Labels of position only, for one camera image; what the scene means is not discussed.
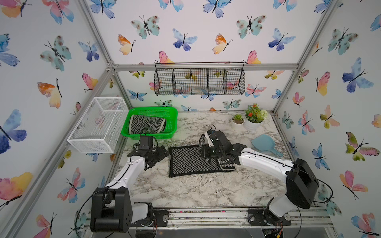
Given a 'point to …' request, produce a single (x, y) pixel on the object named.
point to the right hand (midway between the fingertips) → (199, 150)
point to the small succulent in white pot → (237, 121)
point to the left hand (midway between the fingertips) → (166, 153)
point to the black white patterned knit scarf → (190, 160)
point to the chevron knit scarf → (141, 124)
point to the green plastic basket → (170, 114)
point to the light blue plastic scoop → (265, 143)
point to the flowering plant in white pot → (254, 117)
